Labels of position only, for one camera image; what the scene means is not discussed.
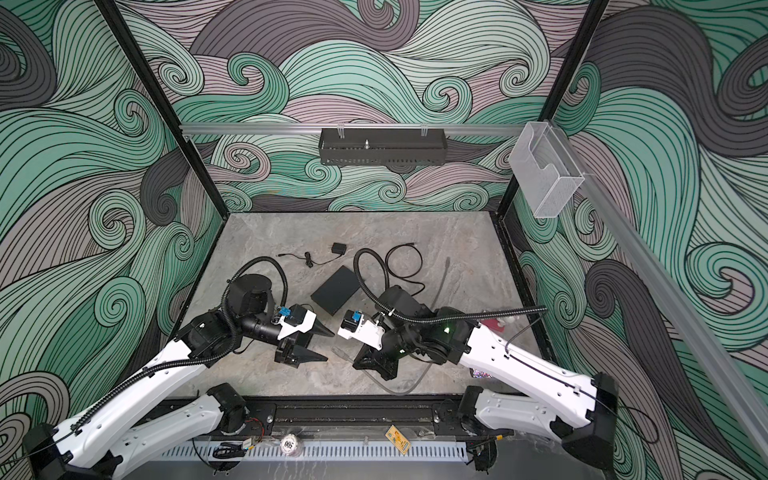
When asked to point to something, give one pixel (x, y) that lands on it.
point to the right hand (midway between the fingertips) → (358, 364)
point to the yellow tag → (398, 439)
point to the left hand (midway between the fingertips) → (330, 342)
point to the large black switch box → (337, 292)
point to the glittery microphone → (479, 374)
